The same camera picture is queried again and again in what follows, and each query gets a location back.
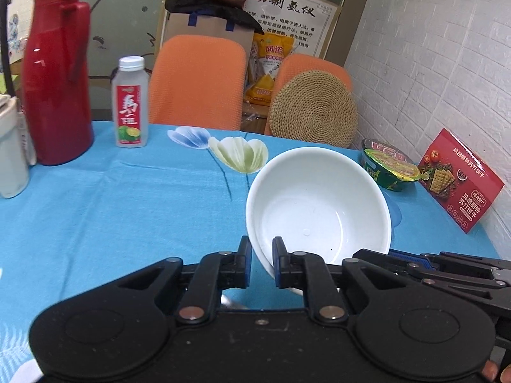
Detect orange chair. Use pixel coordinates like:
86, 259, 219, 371
149, 34, 248, 131
263, 53, 354, 136

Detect black cloth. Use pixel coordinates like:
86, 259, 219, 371
165, 0, 265, 34

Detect blue floral tablecloth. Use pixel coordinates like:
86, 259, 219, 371
0, 120, 504, 383

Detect cardboard box blue handles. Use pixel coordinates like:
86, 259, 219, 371
162, 11, 256, 68

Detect black pole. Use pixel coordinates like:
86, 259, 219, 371
0, 0, 14, 98

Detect white plastic container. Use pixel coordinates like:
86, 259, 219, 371
0, 95, 36, 199

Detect red thermos jug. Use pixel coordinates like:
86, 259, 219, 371
21, 0, 94, 166

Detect red cracker box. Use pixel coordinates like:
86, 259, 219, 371
418, 128, 506, 234

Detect white text wall poster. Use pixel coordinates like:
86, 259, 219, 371
243, 0, 342, 62

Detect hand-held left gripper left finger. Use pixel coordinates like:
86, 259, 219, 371
114, 236, 253, 325

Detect plastic drink bottle red label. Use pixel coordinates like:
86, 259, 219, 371
111, 56, 149, 149

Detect yellow packet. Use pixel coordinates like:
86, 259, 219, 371
243, 32, 294, 106

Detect green instant noodle bowl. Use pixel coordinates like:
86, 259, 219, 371
361, 138, 430, 193

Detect white bowl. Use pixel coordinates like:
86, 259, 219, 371
245, 147, 393, 297

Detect frosted glass door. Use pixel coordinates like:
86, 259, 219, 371
54, 0, 178, 80

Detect person's right hand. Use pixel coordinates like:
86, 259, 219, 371
481, 361, 511, 383

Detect round woven straw cushion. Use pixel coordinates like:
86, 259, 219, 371
269, 70, 358, 148

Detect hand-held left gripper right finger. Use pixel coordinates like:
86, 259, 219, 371
272, 237, 412, 324

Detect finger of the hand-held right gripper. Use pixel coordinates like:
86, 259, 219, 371
353, 248, 511, 308
389, 251, 511, 284

